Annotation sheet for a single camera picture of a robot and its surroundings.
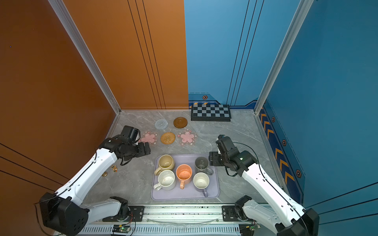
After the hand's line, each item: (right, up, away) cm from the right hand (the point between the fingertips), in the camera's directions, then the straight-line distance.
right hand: (214, 157), depth 77 cm
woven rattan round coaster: (-29, +8, +26) cm, 40 cm away
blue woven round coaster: (-36, +18, +35) cm, 54 cm away
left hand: (-38, +3, +5) cm, 39 cm away
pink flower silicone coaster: (-16, +8, +26) cm, 31 cm away
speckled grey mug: (-7, -7, +10) cm, 14 cm away
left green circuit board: (-46, -33, -6) cm, 57 cm away
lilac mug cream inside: (-7, -15, +6) cm, 17 cm away
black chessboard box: (+2, +27, +39) cm, 47 cm away
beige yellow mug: (-28, -6, +13) cm, 32 cm away
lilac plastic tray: (-13, -21, +4) cm, 25 cm away
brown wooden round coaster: (-22, +19, +35) cm, 45 cm away
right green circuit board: (+15, -34, -6) cm, 37 cm away
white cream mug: (-27, -15, +8) cm, 32 cm away
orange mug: (-17, -12, +9) cm, 22 cm away
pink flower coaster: (-41, +8, +26) cm, 49 cm away
